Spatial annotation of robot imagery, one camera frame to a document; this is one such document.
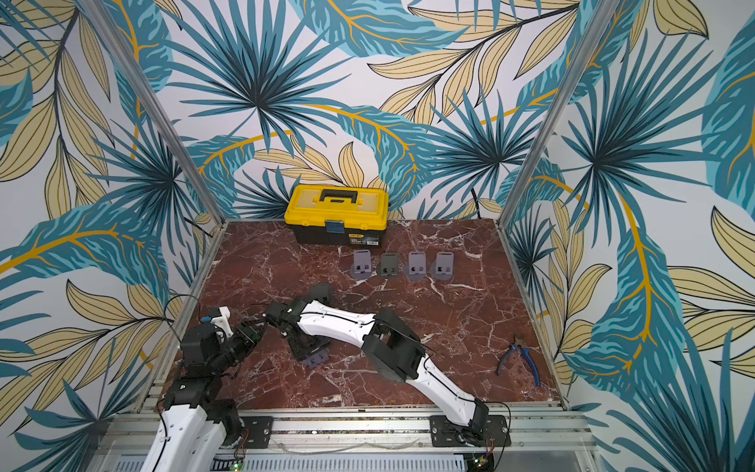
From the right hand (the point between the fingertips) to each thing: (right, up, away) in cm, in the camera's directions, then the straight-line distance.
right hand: (311, 350), depth 87 cm
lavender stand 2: (+33, +23, +13) cm, 43 cm away
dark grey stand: (+23, +24, +14) cm, 36 cm away
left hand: (-10, +9, -7) cm, 15 cm away
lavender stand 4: (+2, -1, -4) cm, 5 cm away
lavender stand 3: (+42, +23, +14) cm, 50 cm away
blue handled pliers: (+62, +2, +1) cm, 62 cm away
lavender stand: (+14, +25, +13) cm, 31 cm away
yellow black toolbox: (+6, +41, +11) cm, 43 cm away
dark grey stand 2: (+1, +16, +11) cm, 19 cm away
